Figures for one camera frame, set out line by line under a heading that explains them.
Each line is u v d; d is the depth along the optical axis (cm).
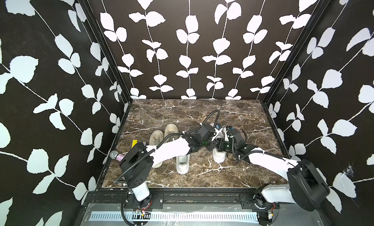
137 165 44
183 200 76
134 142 95
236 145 67
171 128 99
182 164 77
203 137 63
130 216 70
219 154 80
